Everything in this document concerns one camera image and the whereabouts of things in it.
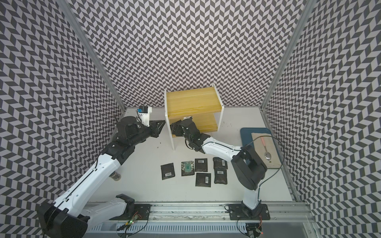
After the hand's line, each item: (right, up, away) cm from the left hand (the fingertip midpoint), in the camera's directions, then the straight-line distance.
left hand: (163, 123), depth 73 cm
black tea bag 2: (+19, -26, +16) cm, 36 cm away
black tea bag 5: (+30, -31, +12) cm, 45 cm away
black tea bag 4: (+20, -33, +11) cm, 40 cm away
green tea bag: (+11, -27, +14) cm, 33 cm away
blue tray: (+50, -10, +29) cm, 59 cm away
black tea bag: (-1, -29, +14) cm, 32 cm away
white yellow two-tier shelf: (+20, +10, +4) cm, 23 cm away
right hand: (+5, -3, +13) cm, 14 cm away
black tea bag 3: (+31, -26, +16) cm, 44 cm away
